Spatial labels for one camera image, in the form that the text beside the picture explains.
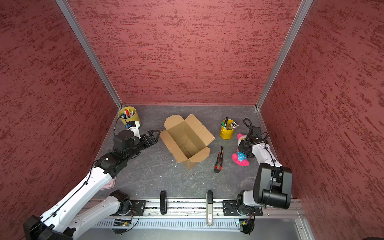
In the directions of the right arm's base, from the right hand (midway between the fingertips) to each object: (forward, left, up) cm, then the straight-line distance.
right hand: (241, 151), depth 90 cm
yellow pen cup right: (+15, +6, +4) cm, 17 cm away
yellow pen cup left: (+27, +74, +8) cm, 79 cm away
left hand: (0, +49, +18) cm, 52 cm away
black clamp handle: (-26, +46, -4) cm, 53 cm away
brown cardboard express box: (+12, +34, -4) cm, 36 cm away
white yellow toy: (-5, +2, +2) cm, 6 cm away
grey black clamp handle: (-30, +22, -1) cm, 37 cm away
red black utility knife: (-6, +14, -5) cm, 16 cm away
